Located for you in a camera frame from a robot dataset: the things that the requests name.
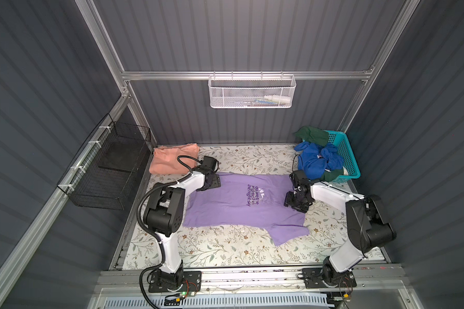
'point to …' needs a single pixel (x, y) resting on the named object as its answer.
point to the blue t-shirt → (315, 160)
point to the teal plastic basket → (351, 169)
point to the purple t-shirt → (247, 201)
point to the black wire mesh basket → (100, 176)
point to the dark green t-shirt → (313, 135)
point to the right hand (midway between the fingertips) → (292, 206)
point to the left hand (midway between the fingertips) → (210, 182)
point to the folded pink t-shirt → (164, 158)
